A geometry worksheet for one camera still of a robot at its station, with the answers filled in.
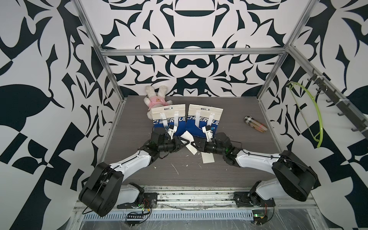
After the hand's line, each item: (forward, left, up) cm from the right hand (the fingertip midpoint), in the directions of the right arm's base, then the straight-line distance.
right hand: (191, 142), depth 81 cm
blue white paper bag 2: (+14, -5, +6) cm, 16 cm away
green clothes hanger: (+5, -60, +20) cm, 63 cm away
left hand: (+1, +2, +1) cm, 2 cm away
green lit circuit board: (-33, -32, -14) cm, 48 cm away
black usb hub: (-32, +29, -16) cm, 46 cm away
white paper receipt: (+4, +2, +1) cm, 4 cm away
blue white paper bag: (+13, +11, +5) cm, 18 cm away
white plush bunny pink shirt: (+35, +25, -3) cm, 44 cm away
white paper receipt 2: (-3, -10, -14) cm, 18 cm away
